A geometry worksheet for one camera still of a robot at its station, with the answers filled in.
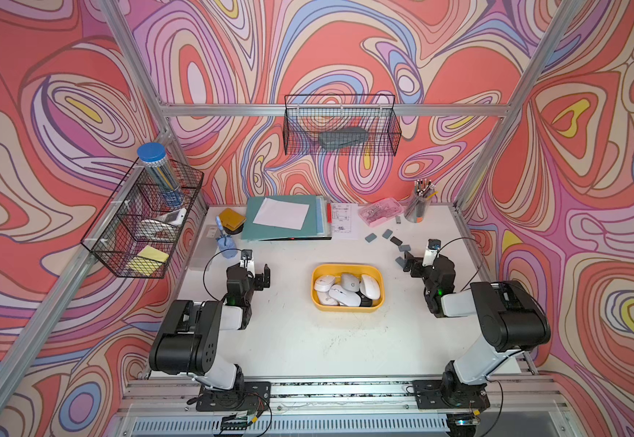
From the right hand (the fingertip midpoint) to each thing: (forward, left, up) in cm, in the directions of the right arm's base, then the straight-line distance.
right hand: (420, 257), depth 96 cm
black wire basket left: (-11, +87, +31) cm, 93 cm away
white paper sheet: (+26, +50, -2) cm, 57 cm away
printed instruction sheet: (+24, +25, -5) cm, 35 cm away
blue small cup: (+6, +70, +5) cm, 70 cm away
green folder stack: (+20, +37, -3) cm, 42 cm away
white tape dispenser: (-6, +78, +28) cm, 83 cm away
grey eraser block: (+14, +15, -5) cm, 21 cm away
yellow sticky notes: (-17, +77, +28) cm, 84 cm away
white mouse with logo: (-14, +27, -2) cm, 31 cm away
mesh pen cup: (+24, -5, +2) cm, 24 cm away
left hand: (-2, +59, +2) cm, 59 cm away
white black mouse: (-12, +20, -1) cm, 23 cm away
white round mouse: (-14, +35, -2) cm, 38 cm away
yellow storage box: (-4, +30, 0) cm, 30 cm away
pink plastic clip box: (+28, +10, -5) cm, 30 cm away
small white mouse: (-9, +35, -1) cm, 36 cm away
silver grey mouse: (-10, +26, +2) cm, 28 cm away
